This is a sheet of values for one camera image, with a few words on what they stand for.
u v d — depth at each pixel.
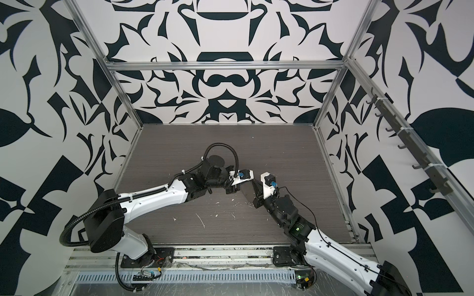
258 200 0.66
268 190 0.66
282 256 0.74
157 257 0.73
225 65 0.91
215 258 0.76
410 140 0.55
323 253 0.52
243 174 0.63
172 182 0.55
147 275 0.71
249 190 0.76
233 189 0.67
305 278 0.71
